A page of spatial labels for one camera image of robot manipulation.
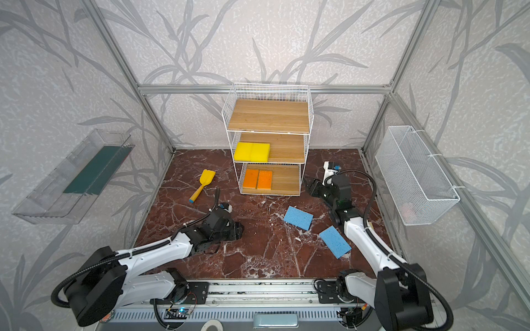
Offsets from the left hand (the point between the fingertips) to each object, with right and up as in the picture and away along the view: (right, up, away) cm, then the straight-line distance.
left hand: (242, 223), depth 87 cm
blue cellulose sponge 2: (+39, -7, -2) cm, 40 cm away
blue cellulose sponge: (+25, +1, +5) cm, 25 cm away
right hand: (+29, +22, -3) cm, 36 cm away
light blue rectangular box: (+15, -25, -22) cm, 36 cm away
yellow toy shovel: (-23, +18, +21) cm, 36 cm away
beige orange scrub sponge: (+1, +18, +17) cm, 24 cm away
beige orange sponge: (+8, +18, +17) cm, 26 cm away
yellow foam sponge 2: (+8, +30, -4) cm, 31 cm away
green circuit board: (-21, -28, -14) cm, 38 cm away
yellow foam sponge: (+1, +30, -4) cm, 31 cm away
